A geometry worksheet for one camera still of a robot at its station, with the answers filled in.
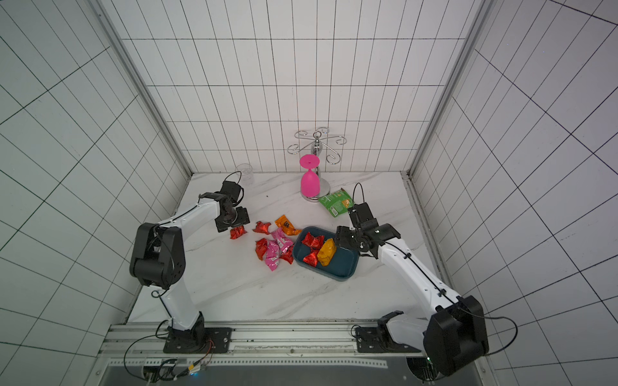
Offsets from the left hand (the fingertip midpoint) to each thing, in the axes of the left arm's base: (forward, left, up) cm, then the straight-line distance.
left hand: (236, 226), depth 95 cm
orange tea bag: (+3, -19, -2) cm, 19 cm away
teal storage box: (-14, -43, -4) cm, 45 cm away
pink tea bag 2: (-7, -19, 0) cm, 21 cm away
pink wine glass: (+13, -30, +12) cm, 34 cm away
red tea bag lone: (-2, 0, -2) cm, 2 cm away
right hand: (-9, -39, +8) cm, 40 cm away
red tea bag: (-8, -11, -1) cm, 14 cm away
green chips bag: (+13, -42, -1) cm, 44 cm away
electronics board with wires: (-46, +10, -4) cm, 48 cm away
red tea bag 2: (-11, -22, -2) cm, 25 cm away
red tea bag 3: (-6, -32, -2) cm, 32 cm away
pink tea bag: (-11, -15, -3) cm, 19 cm away
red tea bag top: (+1, -10, -2) cm, 10 cm away
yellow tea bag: (-11, -36, 0) cm, 38 cm away
